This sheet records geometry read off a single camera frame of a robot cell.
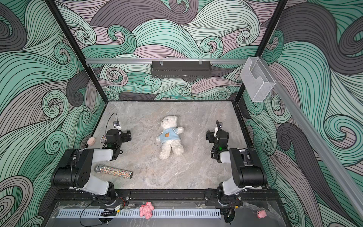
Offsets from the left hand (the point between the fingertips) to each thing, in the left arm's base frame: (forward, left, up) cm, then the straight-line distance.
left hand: (121, 129), depth 94 cm
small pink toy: (-45, -80, -2) cm, 92 cm away
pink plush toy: (-44, -24, -2) cm, 51 cm away
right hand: (0, -65, +1) cm, 65 cm away
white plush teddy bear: (+4, -32, +3) cm, 32 cm away
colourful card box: (-4, +13, -5) cm, 15 cm away
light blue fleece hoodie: (-4, -33, +2) cm, 33 cm away
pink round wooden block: (-7, +20, -5) cm, 21 cm away
